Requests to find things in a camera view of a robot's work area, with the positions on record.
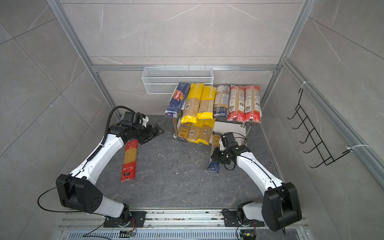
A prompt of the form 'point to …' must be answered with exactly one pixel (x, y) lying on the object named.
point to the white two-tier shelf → (222, 125)
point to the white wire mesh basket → (163, 80)
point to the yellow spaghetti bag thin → (206, 130)
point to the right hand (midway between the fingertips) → (213, 155)
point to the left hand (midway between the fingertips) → (158, 131)
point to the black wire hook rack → (312, 134)
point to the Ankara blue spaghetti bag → (214, 167)
